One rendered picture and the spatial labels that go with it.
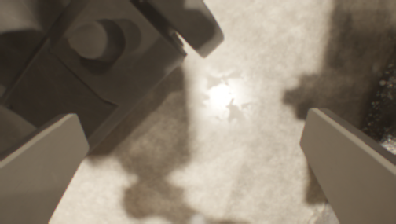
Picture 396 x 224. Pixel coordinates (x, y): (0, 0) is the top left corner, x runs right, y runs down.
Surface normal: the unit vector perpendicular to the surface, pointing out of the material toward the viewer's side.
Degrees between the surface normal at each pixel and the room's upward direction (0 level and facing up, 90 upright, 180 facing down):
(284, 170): 0
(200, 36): 43
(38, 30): 0
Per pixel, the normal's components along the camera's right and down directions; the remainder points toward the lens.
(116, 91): 0.49, 0.71
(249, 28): 0.01, 0.31
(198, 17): 0.37, 0.60
